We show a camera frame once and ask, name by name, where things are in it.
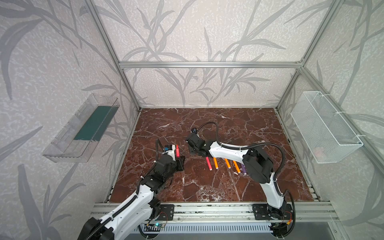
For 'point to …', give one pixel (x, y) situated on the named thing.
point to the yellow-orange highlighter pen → (215, 162)
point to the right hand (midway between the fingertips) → (193, 141)
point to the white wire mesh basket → (327, 136)
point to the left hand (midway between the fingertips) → (186, 153)
